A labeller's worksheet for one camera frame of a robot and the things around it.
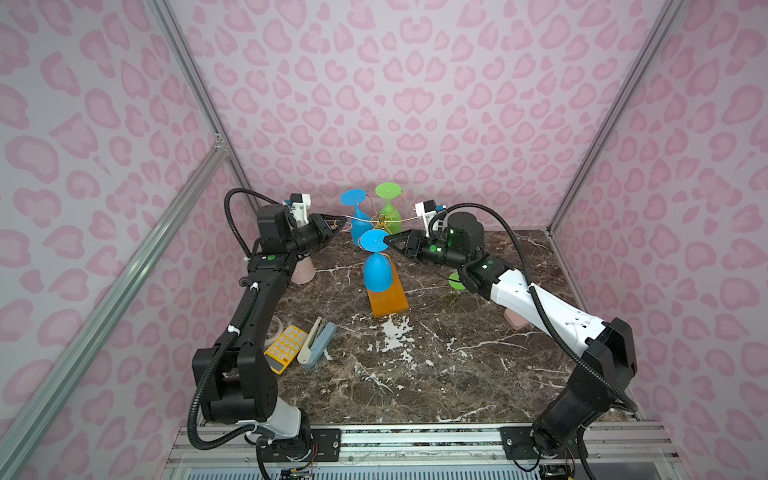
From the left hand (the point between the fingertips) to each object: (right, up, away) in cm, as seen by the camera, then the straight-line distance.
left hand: (349, 219), depth 76 cm
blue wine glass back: (0, +7, +9) cm, 11 cm away
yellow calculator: (-21, -37, +12) cm, 44 cm away
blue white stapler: (-11, -35, +12) cm, 38 cm away
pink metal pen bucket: (-19, -15, +25) cm, 35 cm away
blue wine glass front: (+7, -13, +1) cm, 15 cm away
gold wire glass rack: (+8, 0, +4) cm, 9 cm away
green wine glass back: (+10, +9, +10) cm, 17 cm away
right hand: (+10, -7, -6) cm, 13 cm away
